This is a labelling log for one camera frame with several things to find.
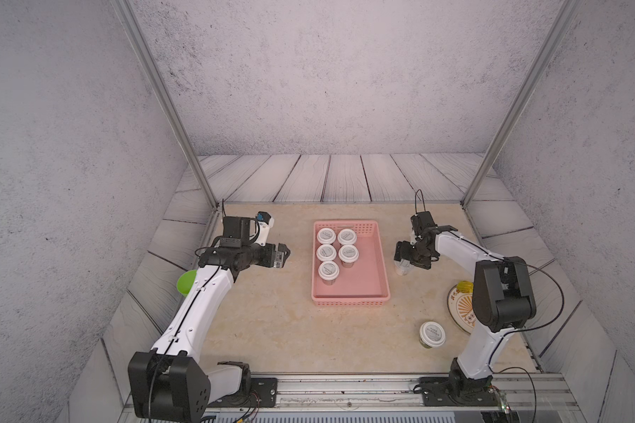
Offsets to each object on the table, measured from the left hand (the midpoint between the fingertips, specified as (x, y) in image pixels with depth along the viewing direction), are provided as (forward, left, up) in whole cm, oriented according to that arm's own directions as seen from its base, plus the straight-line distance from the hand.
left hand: (279, 248), depth 81 cm
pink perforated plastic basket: (-1, -29, -21) cm, 35 cm away
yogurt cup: (+8, -15, -13) cm, 21 cm away
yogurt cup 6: (+15, -23, -13) cm, 30 cm away
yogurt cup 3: (0, -15, -14) cm, 21 cm away
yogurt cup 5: (+2, -41, -15) cm, 44 cm away
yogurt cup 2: (+7, -23, -14) cm, 27 cm away
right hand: (+5, -43, -14) cm, 46 cm away
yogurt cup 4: (+16, -15, -14) cm, 25 cm away
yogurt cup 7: (-22, -45, -14) cm, 52 cm away
